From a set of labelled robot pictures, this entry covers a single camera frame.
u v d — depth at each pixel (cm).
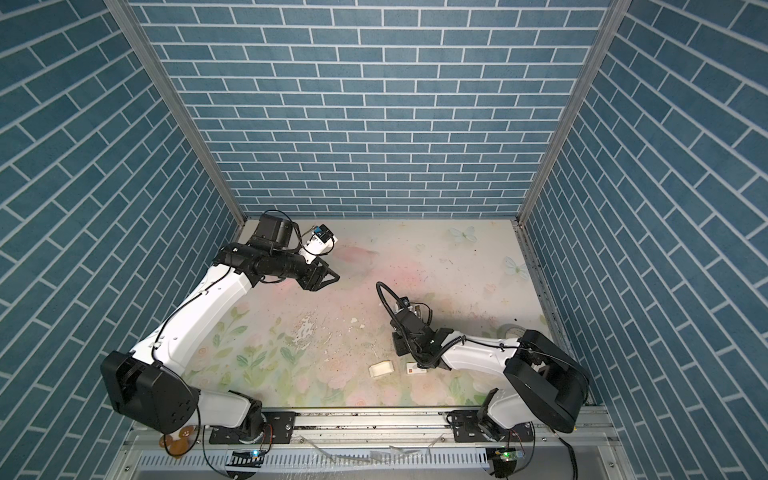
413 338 67
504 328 90
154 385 38
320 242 68
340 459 71
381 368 83
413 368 82
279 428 74
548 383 43
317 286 68
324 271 68
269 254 59
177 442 71
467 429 74
